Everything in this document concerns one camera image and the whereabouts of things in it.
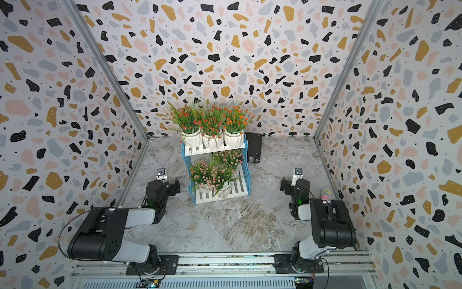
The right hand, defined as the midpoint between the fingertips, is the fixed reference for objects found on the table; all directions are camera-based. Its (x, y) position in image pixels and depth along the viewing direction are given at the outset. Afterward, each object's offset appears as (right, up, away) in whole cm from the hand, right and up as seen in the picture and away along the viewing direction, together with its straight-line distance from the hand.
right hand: (295, 178), depth 94 cm
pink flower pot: (-47, +3, -9) cm, 48 cm away
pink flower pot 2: (-35, +9, -7) cm, 37 cm away
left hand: (-66, 0, -2) cm, 66 cm away
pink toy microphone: (+15, -9, -2) cm, 17 cm away
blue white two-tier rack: (-30, -5, +1) cm, 30 cm away
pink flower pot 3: (-38, +2, -13) cm, 40 cm away
